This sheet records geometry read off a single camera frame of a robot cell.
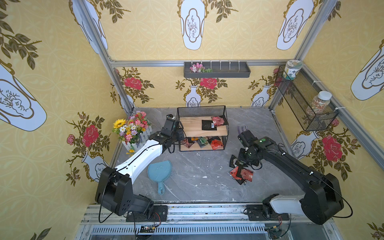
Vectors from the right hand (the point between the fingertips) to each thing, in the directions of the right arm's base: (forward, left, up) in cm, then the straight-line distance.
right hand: (242, 159), depth 84 cm
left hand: (+12, +39, +8) cm, 41 cm away
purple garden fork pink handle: (+28, -3, -10) cm, 30 cm away
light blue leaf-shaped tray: (-6, +47, -8) cm, 48 cm away
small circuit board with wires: (-34, +49, -11) cm, 60 cm away
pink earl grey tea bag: (+21, +14, +8) cm, 26 cm away
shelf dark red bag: (+14, +34, -7) cm, 37 cm away
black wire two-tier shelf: (+24, +30, +7) cm, 39 cm away
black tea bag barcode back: (+17, +19, +8) cm, 27 cm away
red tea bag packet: (-6, -3, -7) cm, 10 cm away
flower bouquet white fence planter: (+10, +63, +8) cm, 64 cm away
